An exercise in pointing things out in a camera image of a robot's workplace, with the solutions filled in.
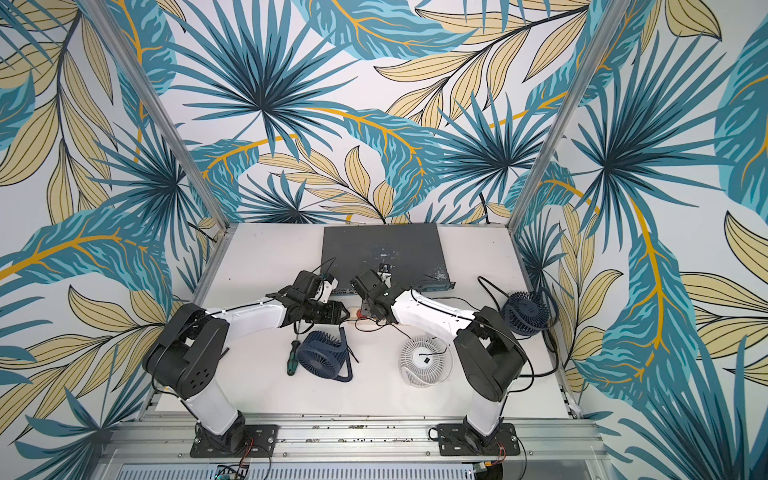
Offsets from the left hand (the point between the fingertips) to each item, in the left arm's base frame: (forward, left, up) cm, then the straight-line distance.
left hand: (341, 316), depth 92 cm
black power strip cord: (+7, -46, +9) cm, 47 cm away
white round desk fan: (-15, -25, +3) cm, 29 cm away
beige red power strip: (0, -3, 0) cm, 3 cm away
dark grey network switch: (+24, -23, +2) cm, 34 cm away
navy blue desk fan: (-16, +2, +10) cm, 18 cm away
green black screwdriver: (-13, +12, 0) cm, 18 cm away
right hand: (-2, -5, +4) cm, 7 cm away
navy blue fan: (+1, -56, +3) cm, 56 cm away
